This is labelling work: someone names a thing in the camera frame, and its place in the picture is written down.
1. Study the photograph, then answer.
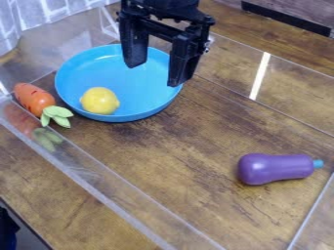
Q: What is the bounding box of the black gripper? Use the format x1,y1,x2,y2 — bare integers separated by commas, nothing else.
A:
119,0,215,87

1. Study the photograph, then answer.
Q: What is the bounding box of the yellow toy lemon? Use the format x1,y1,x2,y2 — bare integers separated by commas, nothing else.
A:
80,87,120,115

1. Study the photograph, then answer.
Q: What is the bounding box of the purple toy eggplant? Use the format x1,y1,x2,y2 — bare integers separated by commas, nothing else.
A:
238,153,323,186

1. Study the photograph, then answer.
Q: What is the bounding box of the orange toy carrot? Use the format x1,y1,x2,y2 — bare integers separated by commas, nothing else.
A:
13,83,73,128

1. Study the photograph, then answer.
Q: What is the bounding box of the dark strip on table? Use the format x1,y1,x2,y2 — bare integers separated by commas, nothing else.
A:
242,0,332,37

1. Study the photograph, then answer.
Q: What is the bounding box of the clear acrylic barrier wall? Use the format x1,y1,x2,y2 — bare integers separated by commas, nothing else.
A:
0,0,334,250

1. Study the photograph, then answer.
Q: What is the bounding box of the blue round tray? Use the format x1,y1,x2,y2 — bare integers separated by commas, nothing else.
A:
55,44,183,123

